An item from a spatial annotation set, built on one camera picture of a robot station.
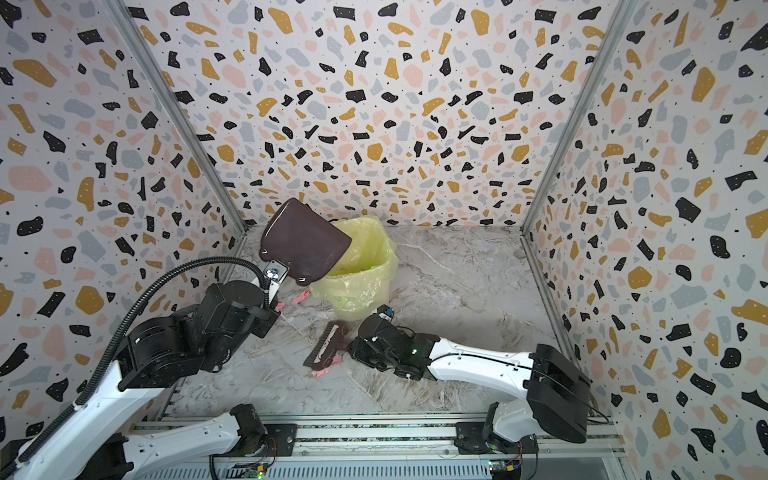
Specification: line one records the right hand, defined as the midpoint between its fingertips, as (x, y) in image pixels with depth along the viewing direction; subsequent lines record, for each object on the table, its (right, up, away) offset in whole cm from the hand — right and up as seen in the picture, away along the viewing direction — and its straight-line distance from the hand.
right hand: (339, 346), depth 73 cm
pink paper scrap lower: (-3, -6, +8) cm, 11 cm away
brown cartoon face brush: (-7, -5, +10) cm, 13 cm away
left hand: (-12, +16, -13) cm, 24 cm away
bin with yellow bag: (+4, +15, +2) cm, 15 cm away
